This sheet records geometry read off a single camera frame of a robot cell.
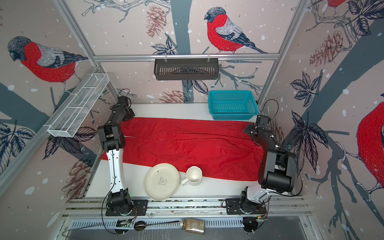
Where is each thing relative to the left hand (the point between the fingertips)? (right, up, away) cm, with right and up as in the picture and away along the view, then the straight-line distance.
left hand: (127, 116), depth 111 cm
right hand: (+88, -11, -19) cm, 91 cm away
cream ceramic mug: (+51, -33, -30) cm, 68 cm away
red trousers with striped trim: (+68, -20, -22) cm, 75 cm away
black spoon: (+27, -51, -44) cm, 72 cm away
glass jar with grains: (+51, -49, -47) cm, 85 cm away
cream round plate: (+33, -36, -30) cm, 58 cm away
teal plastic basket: (+79, +8, -4) cm, 79 cm away
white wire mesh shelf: (-9, -2, -40) cm, 41 cm away
